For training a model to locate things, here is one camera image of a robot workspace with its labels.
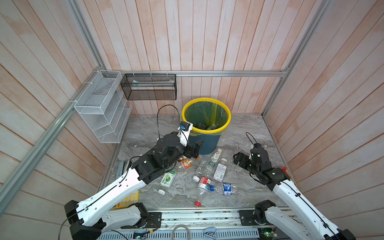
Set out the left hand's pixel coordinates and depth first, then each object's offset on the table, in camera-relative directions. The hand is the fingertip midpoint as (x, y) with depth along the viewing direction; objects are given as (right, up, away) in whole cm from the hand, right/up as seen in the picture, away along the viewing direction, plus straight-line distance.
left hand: (194, 141), depth 65 cm
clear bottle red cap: (-2, -34, +14) cm, 37 cm away
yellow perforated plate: (-33, -33, +15) cm, 49 cm away
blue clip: (+8, -44, +5) cm, 45 cm away
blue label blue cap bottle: (+18, -27, +15) cm, 36 cm away
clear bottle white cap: (-5, -27, +21) cm, 35 cm away
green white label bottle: (-15, -23, +19) cm, 33 cm away
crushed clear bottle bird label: (+13, -13, +25) cm, 31 cm away
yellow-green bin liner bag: (+9, +15, +31) cm, 35 cm away
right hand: (+26, -11, +17) cm, 33 cm away
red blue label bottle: (+6, -25, +15) cm, 29 cm away
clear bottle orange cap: (+13, +7, +32) cm, 35 cm away
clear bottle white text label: (+17, -19, +22) cm, 34 cm away
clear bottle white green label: (+10, -19, +23) cm, 32 cm away
